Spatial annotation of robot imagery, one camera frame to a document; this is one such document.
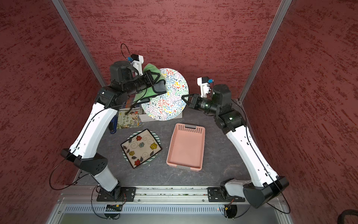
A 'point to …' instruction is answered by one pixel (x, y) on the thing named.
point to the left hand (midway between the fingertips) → (159, 78)
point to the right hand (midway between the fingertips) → (180, 101)
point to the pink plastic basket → (186, 148)
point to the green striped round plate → (151, 158)
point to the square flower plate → (140, 148)
